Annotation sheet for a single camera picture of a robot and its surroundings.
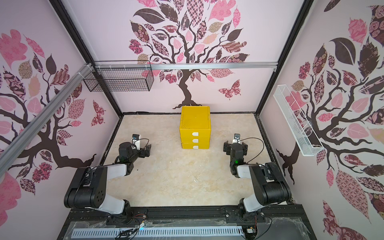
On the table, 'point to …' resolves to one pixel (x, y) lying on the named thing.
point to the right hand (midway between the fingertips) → (235, 142)
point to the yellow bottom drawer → (195, 146)
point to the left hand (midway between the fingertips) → (143, 146)
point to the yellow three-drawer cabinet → (195, 128)
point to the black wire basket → (120, 79)
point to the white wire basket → (305, 137)
